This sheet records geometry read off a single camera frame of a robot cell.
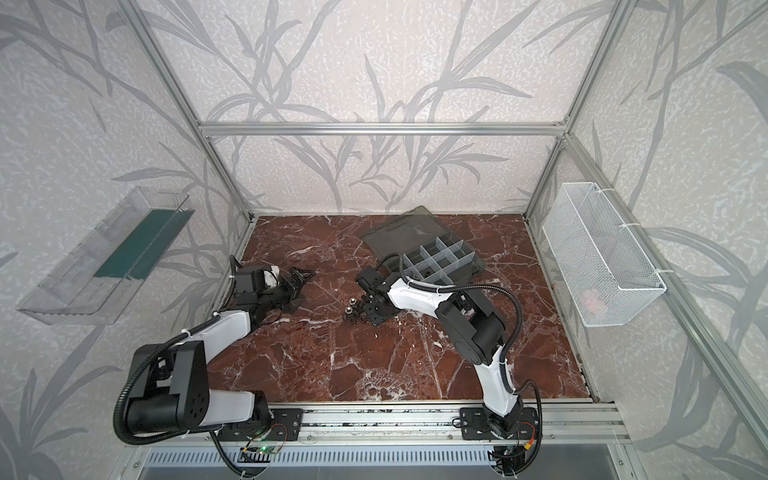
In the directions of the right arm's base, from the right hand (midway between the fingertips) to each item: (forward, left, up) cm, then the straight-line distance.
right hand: (378, 306), depth 94 cm
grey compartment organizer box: (+18, -17, +5) cm, 25 cm away
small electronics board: (-38, +28, -2) cm, 48 cm away
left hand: (+5, +19, +12) cm, 23 cm away
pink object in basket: (-9, -55, +19) cm, 59 cm away
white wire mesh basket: (-9, -51, +34) cm, 61 cm away
